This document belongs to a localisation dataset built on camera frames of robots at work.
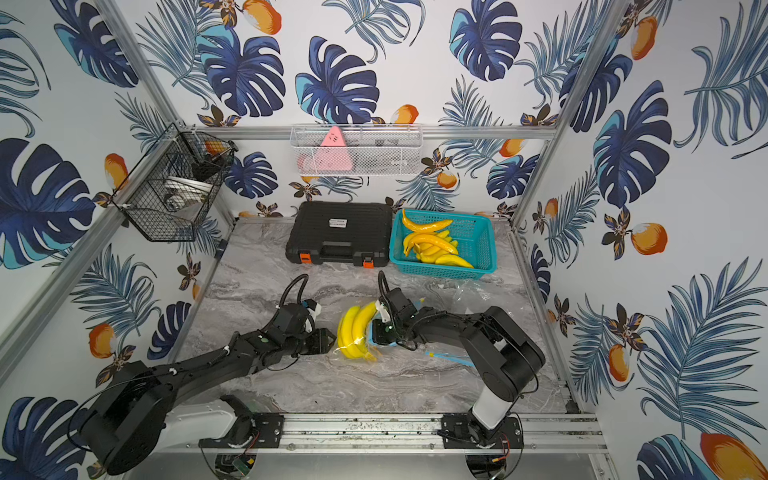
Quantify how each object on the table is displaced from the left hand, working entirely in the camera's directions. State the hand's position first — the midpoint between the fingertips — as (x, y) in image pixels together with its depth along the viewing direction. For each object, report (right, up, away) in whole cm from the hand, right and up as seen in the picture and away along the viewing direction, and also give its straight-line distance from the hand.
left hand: (333, 337), depth 85 cm
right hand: (+10, -1, +4) cm, 11 cm away
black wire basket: (-45, +40, -1) cm, 61 cm away
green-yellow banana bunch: (+6, +2, -1) cm, 6 cm away
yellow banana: (+38, +22, +17) cm, 47 cm away
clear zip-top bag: (+40, +11, +8) cm, 42 cm away
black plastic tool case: (+3, +31, +25) cm, 40 cm away
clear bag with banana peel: (+12, -1, -4) cm, 13 cm away
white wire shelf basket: (+7, +56, +7) cm, 57 cm away
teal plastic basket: (+49, +31, +28) cm, 64 cm away
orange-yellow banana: (+29, +34, +26) cm, 52 cm away
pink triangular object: (-1, +53, +5) cm, 53 cm away
